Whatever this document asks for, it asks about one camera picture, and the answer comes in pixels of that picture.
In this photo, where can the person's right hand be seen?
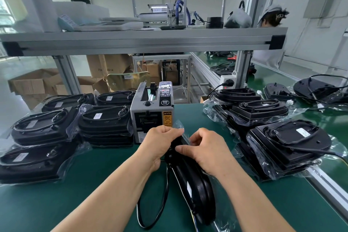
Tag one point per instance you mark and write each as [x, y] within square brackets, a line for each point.
[209, 153]

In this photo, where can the person's left hand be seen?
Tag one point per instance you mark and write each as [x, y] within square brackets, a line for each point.
[157, 145]

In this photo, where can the group of bagged black lamps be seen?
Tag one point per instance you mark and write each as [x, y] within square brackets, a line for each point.
[277, 131]

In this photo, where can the unbagged black lamps with cables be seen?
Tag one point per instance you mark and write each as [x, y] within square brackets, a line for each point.
[315, 90]

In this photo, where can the person's left forearm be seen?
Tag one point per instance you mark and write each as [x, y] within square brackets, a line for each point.
[106, 202]

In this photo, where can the person's right forearm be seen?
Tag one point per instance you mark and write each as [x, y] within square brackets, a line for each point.
[261, 204]

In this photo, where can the grey tape dispenser machine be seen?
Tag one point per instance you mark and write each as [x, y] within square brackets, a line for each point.
[149, 107]

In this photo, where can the small brown cardboard box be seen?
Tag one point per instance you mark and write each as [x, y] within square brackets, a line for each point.
[204, 99]

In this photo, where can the white power socket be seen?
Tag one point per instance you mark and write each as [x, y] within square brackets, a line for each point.
[228, 81]

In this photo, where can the grey metal shelf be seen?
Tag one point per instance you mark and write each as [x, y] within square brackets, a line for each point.
[147, 41]

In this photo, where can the black phone on shelf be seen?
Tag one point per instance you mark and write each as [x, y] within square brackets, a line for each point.
[173, 27]

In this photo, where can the white flat scale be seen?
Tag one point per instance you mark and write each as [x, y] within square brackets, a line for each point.
[111, 24]

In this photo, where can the black cup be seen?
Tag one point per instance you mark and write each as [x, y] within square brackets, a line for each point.
[215, 22]

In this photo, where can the grey barcode scanner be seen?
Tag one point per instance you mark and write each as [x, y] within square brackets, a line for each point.
[237, 18]

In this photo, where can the white handset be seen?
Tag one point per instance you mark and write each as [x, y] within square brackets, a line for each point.
[68, 22]

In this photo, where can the white box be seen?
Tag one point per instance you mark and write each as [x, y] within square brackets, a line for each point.
[81, 11]

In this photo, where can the black flat tray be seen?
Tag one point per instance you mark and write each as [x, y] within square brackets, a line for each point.
[80, 1]

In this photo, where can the window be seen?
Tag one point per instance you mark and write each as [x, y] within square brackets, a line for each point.
[5, 11]

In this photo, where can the aluminium table edge rail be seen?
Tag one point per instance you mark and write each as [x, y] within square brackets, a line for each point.
[331, 191]

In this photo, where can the grey wall electrical box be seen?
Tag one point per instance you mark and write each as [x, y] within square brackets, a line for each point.
[321, 2]

